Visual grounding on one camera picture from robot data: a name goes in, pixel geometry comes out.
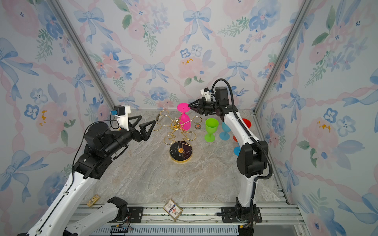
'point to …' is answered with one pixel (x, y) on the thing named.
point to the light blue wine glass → (225, 135)
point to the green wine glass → (211, 126)
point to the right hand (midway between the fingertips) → (189, 105)
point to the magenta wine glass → (184, 120)
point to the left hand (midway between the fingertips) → (147, 119)
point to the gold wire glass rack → (180, 150)
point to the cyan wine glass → (236, 150)
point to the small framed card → (173, 209)
